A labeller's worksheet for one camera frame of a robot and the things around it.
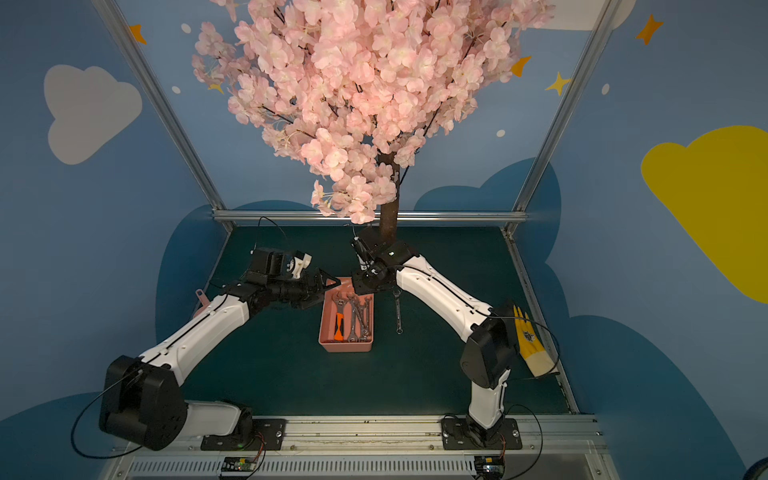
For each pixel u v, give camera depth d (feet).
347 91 1.68
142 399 1.35
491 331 1.54
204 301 3.29
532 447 2.40
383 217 4.20
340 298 3.26
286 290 2.32
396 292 1.88
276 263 2.22
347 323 3.09
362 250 2.09
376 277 1.90
